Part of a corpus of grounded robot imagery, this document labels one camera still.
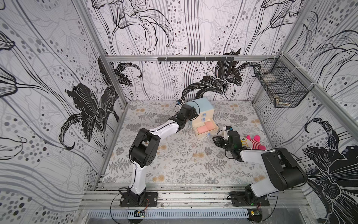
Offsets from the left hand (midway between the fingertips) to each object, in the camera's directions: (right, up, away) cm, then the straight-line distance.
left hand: (191, 112), depth 96 cm
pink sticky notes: (+14, -9, +7) cm, 19 cm away
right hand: (+16, -17, -2) cm, 23 cm away
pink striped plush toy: (+39, -20, -9) cm, 45 cm away
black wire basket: (+60, +18, -8) cm, 63 cm away
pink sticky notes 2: (+8, -12, +4) cm, 15 cm away
